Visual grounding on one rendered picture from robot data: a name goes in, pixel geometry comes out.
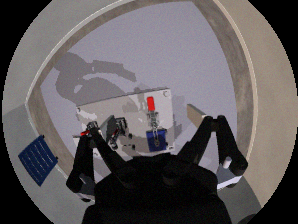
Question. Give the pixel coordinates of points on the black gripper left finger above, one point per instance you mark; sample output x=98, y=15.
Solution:
x=81, y=179

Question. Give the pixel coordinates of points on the grey rectangular block with slot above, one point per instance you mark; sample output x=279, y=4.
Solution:
x=76, y=140

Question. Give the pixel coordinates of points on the blue rectangular block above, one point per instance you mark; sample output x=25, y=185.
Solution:
x=162, y=140

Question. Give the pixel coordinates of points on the grey fixture plate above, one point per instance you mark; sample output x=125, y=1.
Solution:
x=134, y=108

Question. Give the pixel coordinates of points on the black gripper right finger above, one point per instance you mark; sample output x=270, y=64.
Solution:
x=232, y=164

